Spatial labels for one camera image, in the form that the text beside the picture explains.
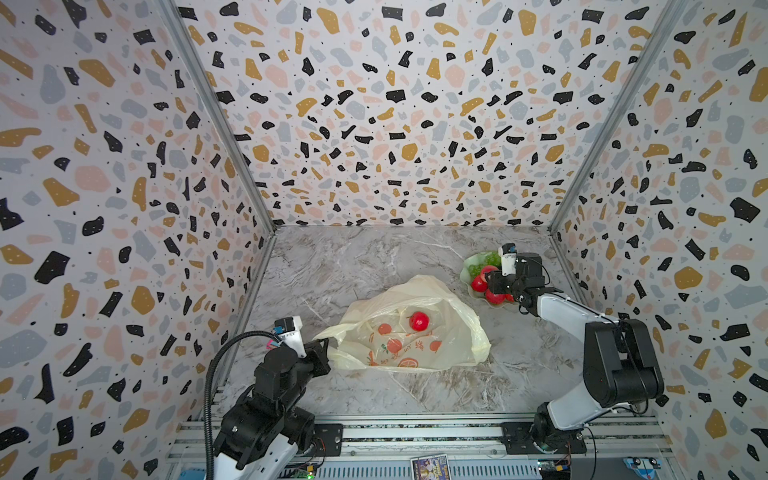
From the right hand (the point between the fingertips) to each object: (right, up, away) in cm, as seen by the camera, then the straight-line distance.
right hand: (497, 273), depth 95 cm
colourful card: (-23, -43, -26) cm, 56 cm away
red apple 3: (-25, -14, -5) cm, 29 cm away
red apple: (-5, -4, +4) cm, 7 cm away
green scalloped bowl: (-7, +3, +11) cm, 13 cm away
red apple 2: (-1, -8, -2) cm, 8 cm away
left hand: (-47, -14, -24) cm, 54 cm away
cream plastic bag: (-39, -18, -5) cm, 43 cm away
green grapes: (0, +4, +9) cm, 10 cm away
